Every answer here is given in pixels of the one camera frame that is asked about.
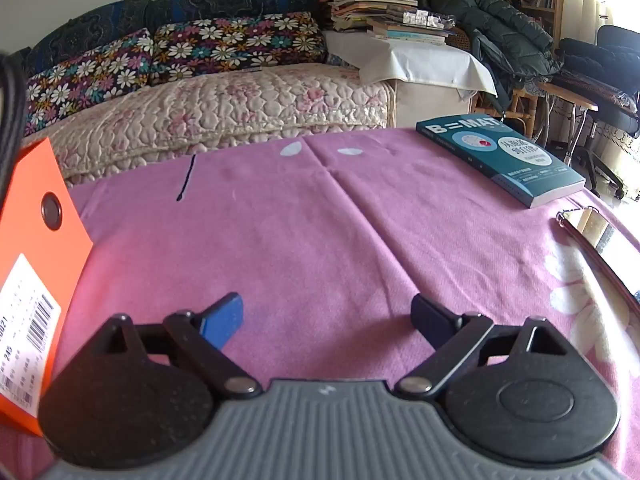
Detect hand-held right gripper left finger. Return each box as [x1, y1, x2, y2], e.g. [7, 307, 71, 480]
[102, 291, 262, 402]

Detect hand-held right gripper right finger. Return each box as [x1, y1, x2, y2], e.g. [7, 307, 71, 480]
[395, 294, 568, 402]

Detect orange cardboard box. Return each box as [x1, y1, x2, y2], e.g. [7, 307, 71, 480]
[0, 137, 95, 438]

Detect pink flower print cloth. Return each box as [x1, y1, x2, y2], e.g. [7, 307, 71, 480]
[0, 127, 640, 480]

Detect teal book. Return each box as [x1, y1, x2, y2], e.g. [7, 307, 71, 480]
[416, 116, 587, 209]

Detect white cabinet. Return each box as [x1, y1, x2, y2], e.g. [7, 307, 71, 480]
[390, 77, 473, 128]

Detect white cloth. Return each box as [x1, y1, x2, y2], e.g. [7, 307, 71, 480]
[322, 30, 498, 101]

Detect small wooden side table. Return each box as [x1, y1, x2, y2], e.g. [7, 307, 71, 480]
[505, 80, 598, 161]

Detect daisy print pillow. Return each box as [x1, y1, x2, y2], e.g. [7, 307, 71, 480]
[25, 27, 153, 136]
[150, 11, 328, 86]

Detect dark green puffer jacket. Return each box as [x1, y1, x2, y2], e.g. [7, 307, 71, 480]
[417, 0, 563, 116]

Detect black office chair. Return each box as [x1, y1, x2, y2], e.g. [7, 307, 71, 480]
[552, 25, 640, 201]

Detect silver foil packets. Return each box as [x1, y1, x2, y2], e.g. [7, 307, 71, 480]
[402, 7, 456, 28]

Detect stack of books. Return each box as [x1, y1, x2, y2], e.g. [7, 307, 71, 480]
[327, 0, 456, 46]

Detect black cable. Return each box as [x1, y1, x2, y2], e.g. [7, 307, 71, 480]
[0, 52, 26, 201]

